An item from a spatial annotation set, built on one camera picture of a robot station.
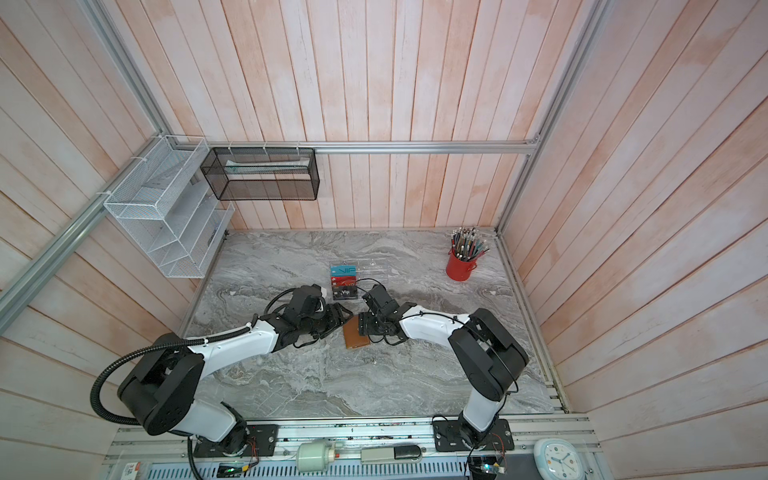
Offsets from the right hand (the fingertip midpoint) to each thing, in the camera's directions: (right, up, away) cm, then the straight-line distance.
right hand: (367, 324), depth 92 cm
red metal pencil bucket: (+30, +17, +6) cm, 35 cm away
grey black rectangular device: (+7, -25, -24) cm, 35 cm away
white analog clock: (+45, -27, -24) cm, 58 cm away
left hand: (-5, +1, -6) cm, 8 cm away
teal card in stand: (-8, +16, +6) cm, 19 cm away
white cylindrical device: (-11, -23, -28) cm, 38 cm away
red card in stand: (-9, +13, +6) cm, 17 cm away
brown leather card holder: (-5, -3, 0) cm, 6 cm away
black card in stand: (-8, +9, +6) cm, 13 cm away
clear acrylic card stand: (0, +15, +14) cm, 21 cm away
